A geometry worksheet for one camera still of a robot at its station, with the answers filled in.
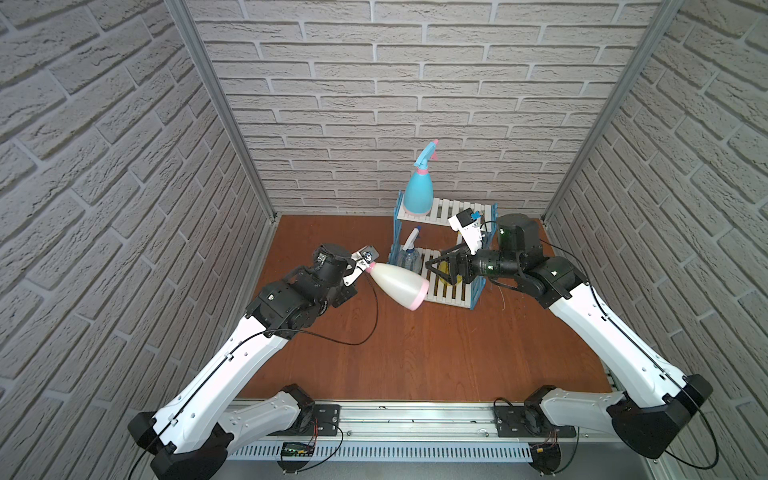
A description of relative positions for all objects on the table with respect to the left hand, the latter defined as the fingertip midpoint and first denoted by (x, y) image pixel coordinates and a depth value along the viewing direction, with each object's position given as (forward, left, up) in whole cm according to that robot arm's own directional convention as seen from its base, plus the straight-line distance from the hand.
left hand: (339, 257), depth 68 cm
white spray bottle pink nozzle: (-7, -16, -2) cm, 17 cm away
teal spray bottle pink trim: (+18, -20, +3) cm, 27 cm away
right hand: (-3, -21, +2) cm, 21 cm away
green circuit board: (-34, +11, -34) cm, 49 cm away
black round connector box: (-36, -52, -34) cm, 72 cm away
